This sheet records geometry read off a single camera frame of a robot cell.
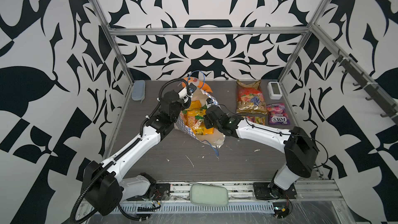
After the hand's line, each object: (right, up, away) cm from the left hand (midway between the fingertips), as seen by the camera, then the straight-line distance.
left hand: (178, 85), depth 75 cm
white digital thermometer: (+62, -1, +34) cm, 71 cm away
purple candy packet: (+59, -17, +24) cm, 66 cm away
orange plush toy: (+11, +3, +36) cm, 38 cm away
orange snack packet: (+48, -20, +23) cm, 57 cm away
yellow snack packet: (+8, -18, +12) cm, 23 cm away
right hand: (+14, -15, +11) cm, 23 cm away
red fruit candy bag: (+43, -7, +27) cm, 52 cm away
